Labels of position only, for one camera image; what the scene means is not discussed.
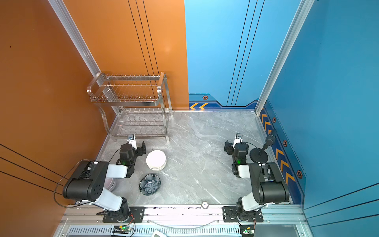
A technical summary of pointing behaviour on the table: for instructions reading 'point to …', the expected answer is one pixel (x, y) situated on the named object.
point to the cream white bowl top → (156, 160)
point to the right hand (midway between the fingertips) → (236, 141)
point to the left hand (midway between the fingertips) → (137, 140)
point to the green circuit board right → (247, 230)
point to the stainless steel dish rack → (133, 105)
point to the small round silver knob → (205, 205)
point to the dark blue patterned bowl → (150, 185)
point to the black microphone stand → (259, 155)
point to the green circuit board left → (122, 229)
